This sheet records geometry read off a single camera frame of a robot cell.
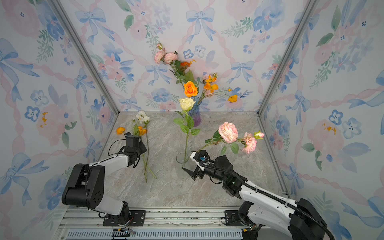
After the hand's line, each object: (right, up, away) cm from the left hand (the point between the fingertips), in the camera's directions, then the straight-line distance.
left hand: (141, 144), depth 95 cm
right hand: (+31, -4, -22) cm, 38 cm away
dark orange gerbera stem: (+30, +43, -1) cm, 52 cm away
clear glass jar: (+27, -5, -19) cm, 33 cm away
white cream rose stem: (-5, +19, +16) cm, 25 cm away
